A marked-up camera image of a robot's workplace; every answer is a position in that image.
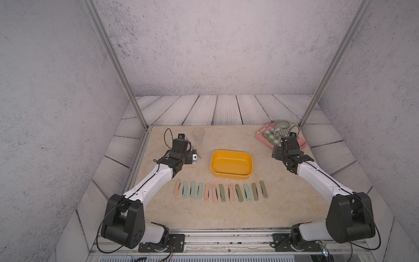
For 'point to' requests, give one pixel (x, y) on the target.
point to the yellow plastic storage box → (231, 164)
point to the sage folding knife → (255, 191)
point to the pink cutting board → (271, 125)
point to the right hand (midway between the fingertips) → (287, 150)
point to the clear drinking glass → (198, 134)
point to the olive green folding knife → (223, 198)
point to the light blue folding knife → (199, 190)
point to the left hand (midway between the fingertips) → (188, 153)
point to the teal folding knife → (247, 192)
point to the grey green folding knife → (239, 192)
